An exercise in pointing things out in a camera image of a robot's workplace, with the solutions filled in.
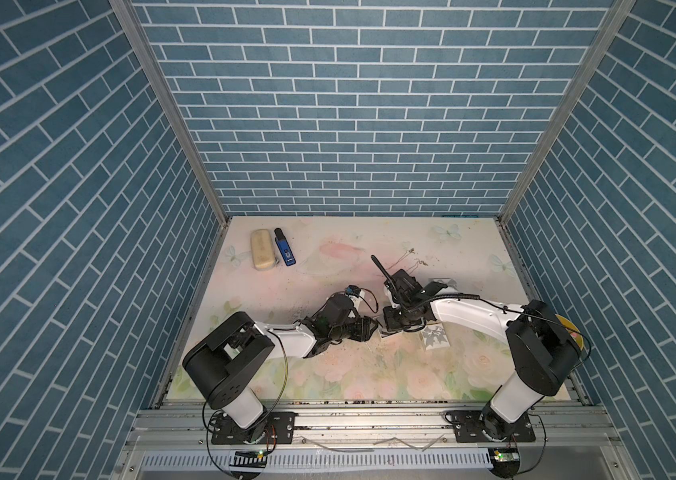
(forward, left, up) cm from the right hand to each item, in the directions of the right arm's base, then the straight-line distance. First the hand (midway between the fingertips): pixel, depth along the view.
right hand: (388, 324), depth 89 cm
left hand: (-2, +3, +1) cm, 4 cm away
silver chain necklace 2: (+27, -11, -3) cm, 29 cm away
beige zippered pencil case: (+25, +46, +1) cm, 52 cm away
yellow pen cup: (-3, -46, +11) cm, 48 cm away
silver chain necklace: (+32, -9, -3) cm, 34 cm away
